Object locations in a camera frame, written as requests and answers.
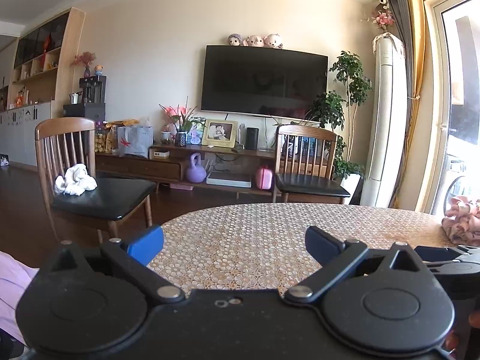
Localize grey gift bag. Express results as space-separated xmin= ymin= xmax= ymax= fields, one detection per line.
xmin=117 ymin=125 xmax=154 ymax=158

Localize crumpled white cloth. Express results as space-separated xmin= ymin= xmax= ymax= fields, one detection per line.
xmin=55 ymin=164 xmax=98 ymax=196

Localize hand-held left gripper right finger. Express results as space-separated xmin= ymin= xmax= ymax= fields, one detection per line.
xmin=285 ymin=226 xmax=436 ymax=306

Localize purple kettlebell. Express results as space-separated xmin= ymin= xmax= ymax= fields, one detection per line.
xmin=186 ymin=152 xmax=208 ymax=183

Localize wooden television stand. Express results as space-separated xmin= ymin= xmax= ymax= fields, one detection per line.
xmin=94 ymin=142 xmax=338 ymax=199

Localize yellow curtain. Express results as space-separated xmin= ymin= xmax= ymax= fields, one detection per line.
xmin=405 ymin=0 xmax=436 ymax=212

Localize grey curtain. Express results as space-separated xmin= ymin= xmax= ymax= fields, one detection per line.
xmin=386 ymin=0 xmax=422 ymax=211

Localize tall potted green plant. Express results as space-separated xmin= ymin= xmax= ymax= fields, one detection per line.
xmin=305 ymin=50 xmax=374 ymax=205

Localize blue picture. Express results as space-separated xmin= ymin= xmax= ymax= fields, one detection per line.
xmin=296 ymin=137 xmax=323 ymax=157

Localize pink flower bouquet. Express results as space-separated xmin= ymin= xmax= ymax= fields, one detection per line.
xmin=362 ymin=9 xmax=396 ymax=31

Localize sliding door frame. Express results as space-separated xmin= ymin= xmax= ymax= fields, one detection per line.
xmin=422 ymin=0 xmax=480 ymax=214

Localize lilac garment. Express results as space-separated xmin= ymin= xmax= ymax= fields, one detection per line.
xmin=0 ymin=251 xmax=40 ymax=346

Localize pink case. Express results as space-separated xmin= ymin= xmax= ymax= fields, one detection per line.
xmin=256 ymin=165 xmax=273 ymax=190

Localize colourful picture stand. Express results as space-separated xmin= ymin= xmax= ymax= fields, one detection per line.
xmin=187 ymin=118 xmax=206 ymax=145

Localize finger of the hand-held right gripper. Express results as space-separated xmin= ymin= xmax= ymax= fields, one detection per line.
xmin=413 ymin=245 xmax=480 ymax=263
xmin=425 ymin=258 xmax=480 ymax=276

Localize black flat television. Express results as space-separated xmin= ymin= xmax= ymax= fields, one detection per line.
xmin=200 ymin=45 xmax=329 ymax=119

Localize white tower air conditioner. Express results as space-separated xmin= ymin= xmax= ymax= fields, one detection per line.
xmin=365 ymin=34 xmax=406 ymax=209

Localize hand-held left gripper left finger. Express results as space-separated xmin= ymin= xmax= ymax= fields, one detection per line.
xmin=39 ymin=225 xmax=186 ymax=306

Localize black water dispenser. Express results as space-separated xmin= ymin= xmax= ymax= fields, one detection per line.
xmin=63 ymin=76 xmax=107 ymax=122

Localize white lace cover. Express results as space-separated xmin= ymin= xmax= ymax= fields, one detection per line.
xmin=372 ymin=33 xmax=406 ymax=59

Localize vase with dried pink flowers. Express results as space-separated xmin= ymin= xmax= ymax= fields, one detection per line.
xmin=71 ymin=52 xmax=96 ymax=79

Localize wooden wall cabinet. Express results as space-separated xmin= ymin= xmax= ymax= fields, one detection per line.
xmin=0 ymin=7 xmax=87 ymax=166

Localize white flat box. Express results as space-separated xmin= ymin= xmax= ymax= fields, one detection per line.
xmin=206 ymin=172 xmax=252 ymax=188

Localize cream photo frame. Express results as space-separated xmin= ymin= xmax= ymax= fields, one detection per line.
xmin=202 ymin=119 xmax=239 ymax=148

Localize silver washing machine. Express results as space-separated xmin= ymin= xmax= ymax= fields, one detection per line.
xmin=437 ymin=154 xmax=473 ymax=214

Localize pink patterned folded clothes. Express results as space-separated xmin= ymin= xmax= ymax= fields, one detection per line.
xmin=441 ymin=195 xmax=480 ymax=246

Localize wooden chair black seat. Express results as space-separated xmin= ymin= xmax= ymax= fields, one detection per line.
xmin=272 ymin=124 xmax=351 ymax=205
xmin=34 ymin=117 xmax=156 ymax=241

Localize pink flowers in dark vase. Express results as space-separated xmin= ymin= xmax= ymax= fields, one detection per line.
xmin=159 ymin=97 xmax=197 ymax=147

